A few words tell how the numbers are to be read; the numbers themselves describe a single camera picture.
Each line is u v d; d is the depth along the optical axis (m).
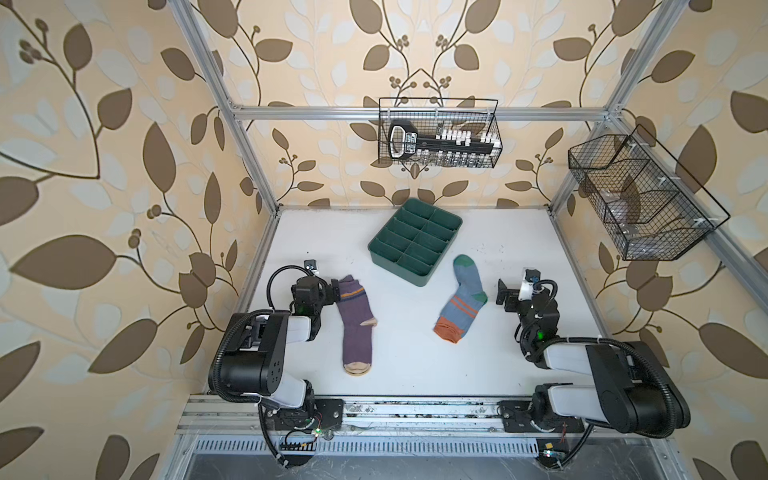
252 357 0.45
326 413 0.74
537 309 0.69
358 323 0.89
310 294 0.73
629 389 0.43
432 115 0.90
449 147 0.83
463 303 0.94
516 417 0.74
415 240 1.04
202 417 0.76
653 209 0.72
